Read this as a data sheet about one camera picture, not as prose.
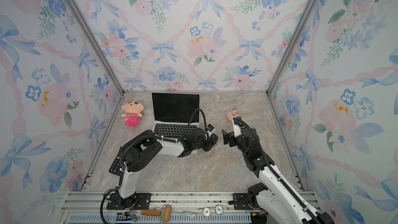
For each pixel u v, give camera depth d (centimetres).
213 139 90
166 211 70
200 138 75
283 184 48
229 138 70
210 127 82
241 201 73
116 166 84
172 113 146
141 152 52
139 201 74
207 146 84
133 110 100
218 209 72
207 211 72
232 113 101
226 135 71
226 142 73
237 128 69
